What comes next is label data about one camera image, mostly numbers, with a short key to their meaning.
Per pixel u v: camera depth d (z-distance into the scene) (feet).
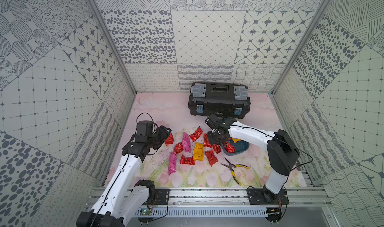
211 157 2.75
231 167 2.75
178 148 2.88
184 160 2.74
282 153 1.51
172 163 2.68
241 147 2.97
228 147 2.89
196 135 3.13
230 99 3.05
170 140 2.98
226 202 2.40
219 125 2.13
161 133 2.30
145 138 1.91
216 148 2.85
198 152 2.85
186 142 2.92
